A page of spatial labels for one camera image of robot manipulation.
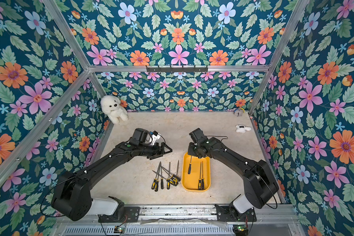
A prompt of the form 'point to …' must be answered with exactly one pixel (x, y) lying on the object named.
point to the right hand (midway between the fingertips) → (190, 150)
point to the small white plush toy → (242, 129)
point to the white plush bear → (110, 105)
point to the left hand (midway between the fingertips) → (169, 151)
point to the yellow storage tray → (190, 182)
